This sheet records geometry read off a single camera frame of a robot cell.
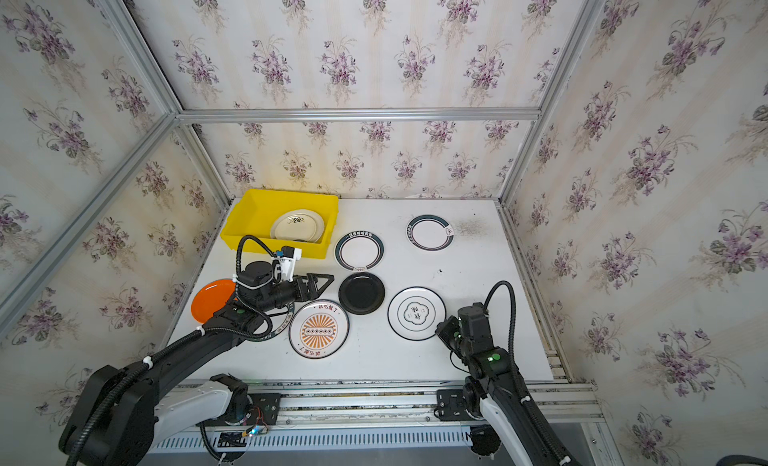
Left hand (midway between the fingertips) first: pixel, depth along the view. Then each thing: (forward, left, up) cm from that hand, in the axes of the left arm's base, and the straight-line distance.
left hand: (325, 276), depth 80 cm
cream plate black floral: (+31, +16, -15) cm, 38 cm away
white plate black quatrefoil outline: (-4, -26, -14) cm, 30 cm away
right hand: (-10, -31, -12) cm, 34 cm away
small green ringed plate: (+29, -34, -16) cm, 47 cm away
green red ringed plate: (+20, -7, -16) cm, 27 cm away
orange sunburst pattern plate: (-9, +3, -15) cm, 18 cm away
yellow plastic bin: (+38, +35, -15) cm, 54 cm away
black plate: (+3, -9, -16) cm, 18 cm away
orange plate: (+2, +39, -16) cm, 42 cm away
